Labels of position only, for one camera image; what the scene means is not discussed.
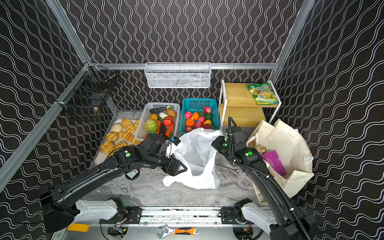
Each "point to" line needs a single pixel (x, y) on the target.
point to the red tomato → (168, 121)
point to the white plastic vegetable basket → (141, 132)
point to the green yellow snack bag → (263, 94)
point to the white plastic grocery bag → (196, 151)
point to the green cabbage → (151, 126)
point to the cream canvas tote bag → (292, 148)
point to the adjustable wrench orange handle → (164, 232)
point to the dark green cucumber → (158, 110)
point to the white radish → (163, 115)
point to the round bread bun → (106, 146)
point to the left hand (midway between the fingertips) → (185, 167)
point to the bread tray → (122, 133)
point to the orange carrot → (168, 132)
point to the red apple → (188, 115)
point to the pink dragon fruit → (205, 126)
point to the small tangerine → (196, 115)
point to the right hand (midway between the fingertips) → (212, 141)
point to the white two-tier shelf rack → (236, 102)
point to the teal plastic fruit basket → (194, 105)
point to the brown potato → (171, 112)
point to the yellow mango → (208, 121)
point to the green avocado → (208, 116)
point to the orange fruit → (190, 122)
